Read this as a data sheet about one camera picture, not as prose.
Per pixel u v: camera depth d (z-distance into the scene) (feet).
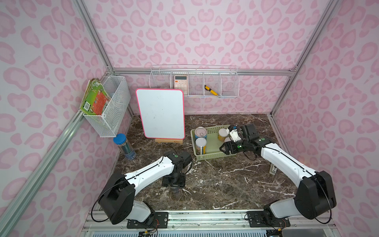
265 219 2.20
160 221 2.40
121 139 2.69
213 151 3.25
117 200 1.36
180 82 3.12
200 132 3.12
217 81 3.28
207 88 3.22
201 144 2.87
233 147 2.42
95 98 2.38
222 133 3.39
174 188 2.45
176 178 2.23
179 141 3.21
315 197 1.35
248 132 2.17
